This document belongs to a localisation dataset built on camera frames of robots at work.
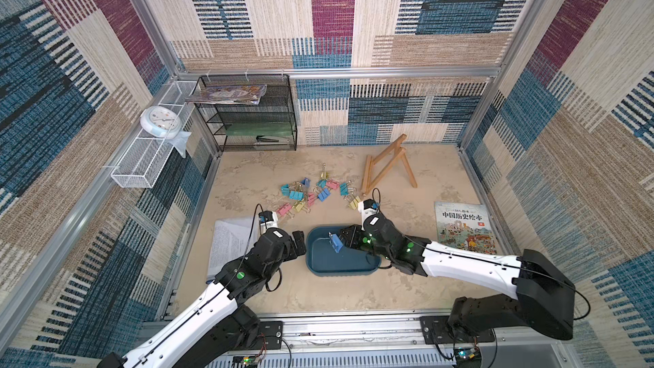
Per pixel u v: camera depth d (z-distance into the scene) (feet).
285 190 3.34
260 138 3.66
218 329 1.96
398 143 3.07
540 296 1.36
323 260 2.88
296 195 3.26
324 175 3.47
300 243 2.29
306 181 3.43
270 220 2.23
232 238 3.07
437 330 2.40
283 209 3.24
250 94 2.87
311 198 3.26
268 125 3.59
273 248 1.87
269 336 2.41
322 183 3.53
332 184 3.45
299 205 3.26
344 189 3.44
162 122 2.48
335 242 2.52
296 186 3.37
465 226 3.09
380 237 1.97
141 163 2.99
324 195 3.37
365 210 2.43
